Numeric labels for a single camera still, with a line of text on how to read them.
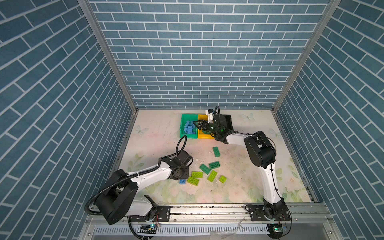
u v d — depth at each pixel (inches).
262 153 23.0
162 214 28.8
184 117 43.9
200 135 39.2
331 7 27.8
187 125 42.0
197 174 34.1
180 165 26.4
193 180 33.3
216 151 37.8
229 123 41.3
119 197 16.4
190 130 40.1
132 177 18.0
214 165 35.6
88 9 27.9
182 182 32.7
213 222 28.4
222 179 33.2
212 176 34.0
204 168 34.9
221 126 32.2
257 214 28.9
